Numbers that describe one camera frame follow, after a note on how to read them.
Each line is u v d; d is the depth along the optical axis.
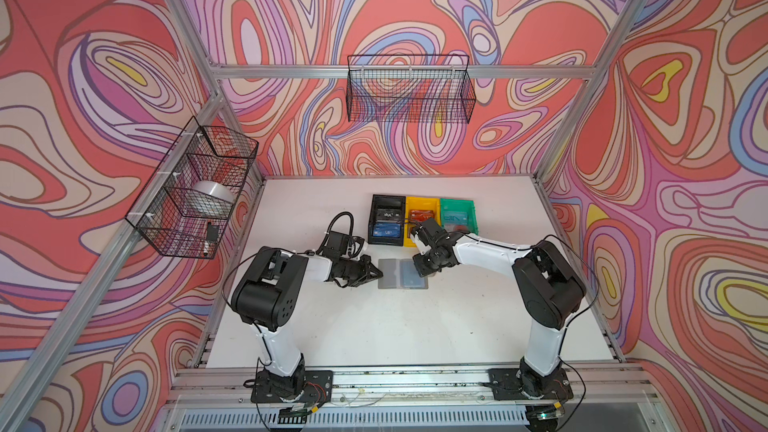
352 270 0.83
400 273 0.93
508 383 0.74
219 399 0.73
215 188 0.74
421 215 1.05
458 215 1.05
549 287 0.49
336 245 0.80
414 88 0.96
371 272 0.89
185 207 0.73
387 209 1.08
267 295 0.49
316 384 0.73
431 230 0.77
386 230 1.02
